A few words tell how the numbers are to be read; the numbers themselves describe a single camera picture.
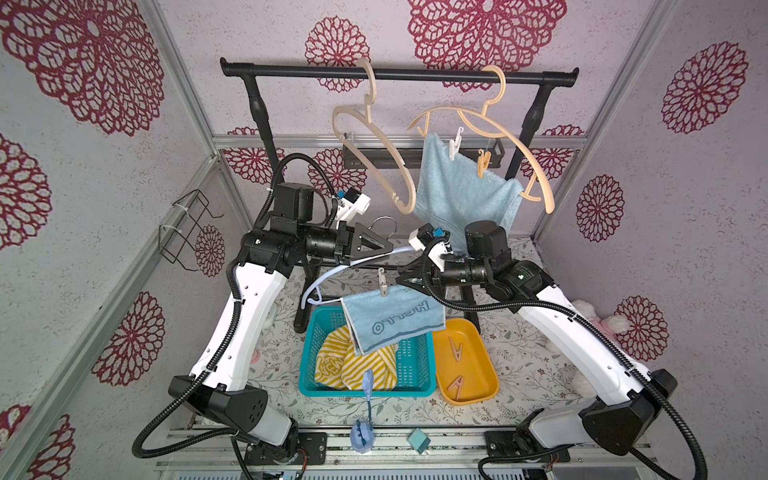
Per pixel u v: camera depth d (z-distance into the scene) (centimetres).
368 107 59
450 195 78
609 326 83
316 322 87
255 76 57
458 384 83
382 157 127
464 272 56
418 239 54
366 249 59
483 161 63
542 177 56
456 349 90
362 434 68
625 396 39
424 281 58
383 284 64
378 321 76
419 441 73
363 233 51
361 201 55
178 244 77
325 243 52
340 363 85
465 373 88
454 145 68
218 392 39
